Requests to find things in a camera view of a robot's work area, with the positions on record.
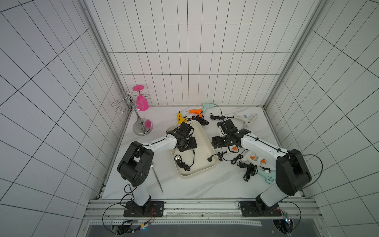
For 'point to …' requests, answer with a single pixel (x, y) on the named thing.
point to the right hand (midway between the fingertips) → (212, 142)
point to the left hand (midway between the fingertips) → (191, 148)
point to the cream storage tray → (191, 161)
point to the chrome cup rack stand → (143, 127)
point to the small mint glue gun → (206, 105)
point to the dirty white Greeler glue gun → (248, 119)
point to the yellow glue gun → (180, 119)
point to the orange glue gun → (197, 111)
